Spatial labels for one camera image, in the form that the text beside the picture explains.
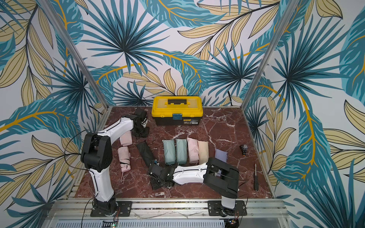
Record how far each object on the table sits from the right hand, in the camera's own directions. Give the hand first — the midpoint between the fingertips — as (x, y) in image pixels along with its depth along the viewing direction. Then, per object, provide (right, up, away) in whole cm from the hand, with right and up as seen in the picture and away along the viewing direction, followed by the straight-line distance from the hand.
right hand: (152, 183), depth 81 cm
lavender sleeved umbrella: (+42, +14, +12) cm, 46 cm away
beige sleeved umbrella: (+31, +15, +11) cm, 36 cm away
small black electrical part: (+57, +18, +11) cm, 61 cm away
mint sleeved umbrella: (+9, +16, +9) cm, 21 cm away
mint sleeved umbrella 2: (+17, +17, +9) cm, 25 cm away
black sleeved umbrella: (-6, +15, +9) cm, 19 cm away
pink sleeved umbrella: (+24, +17, +9) cm, 31 cm away
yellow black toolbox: (+13, +43, +14) cm, 47 cm away
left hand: (-8, +26, +14) cm, 30 cm away
